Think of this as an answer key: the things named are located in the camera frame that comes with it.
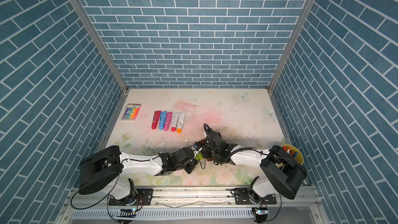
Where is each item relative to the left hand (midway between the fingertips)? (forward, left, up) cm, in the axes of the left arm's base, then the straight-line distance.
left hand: (199, 163), depth 84 cm
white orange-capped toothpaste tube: (+27, +13, +1) cm, 30 cm away
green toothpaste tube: (+2, 0, +4) cm, 5 cm away
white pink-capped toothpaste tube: (+26, +17, +2) cm, 31 cm away
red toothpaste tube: (+29, +30, +1) cm, 41 cm away
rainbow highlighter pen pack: (+34, +48, 0) cm, 58 cm away
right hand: (+6, -2, +2) cm, 6 cm away
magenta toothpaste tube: (+26, +21, +1) cm, 34 cm away
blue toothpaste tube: (+28, +26, 0) cm, 38 cm away
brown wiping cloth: (+13, -2, -2) cm, 13 cm away
